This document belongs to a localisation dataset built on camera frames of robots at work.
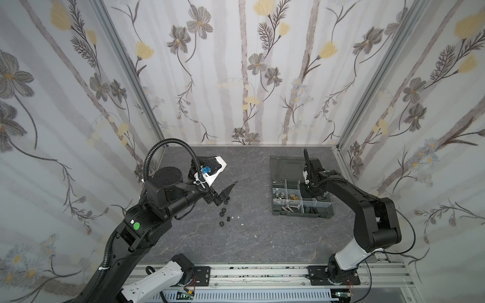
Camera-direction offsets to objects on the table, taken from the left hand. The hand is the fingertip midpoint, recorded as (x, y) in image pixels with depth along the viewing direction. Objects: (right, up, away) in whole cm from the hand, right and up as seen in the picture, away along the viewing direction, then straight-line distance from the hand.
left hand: (225, 169), depth 55 cm
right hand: (+37, -11, +37) cm, 53 cm away
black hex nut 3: (-5, -22, +39) cm, 44 cm away
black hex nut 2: (-6, -23, +37) cm, 44 cm away
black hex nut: (-6, -27, +34) cm, 44 cm away
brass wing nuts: (+30, -16, +42) cm, 54 cm away
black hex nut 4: (-3, -25, +35) cm, 43 cm away
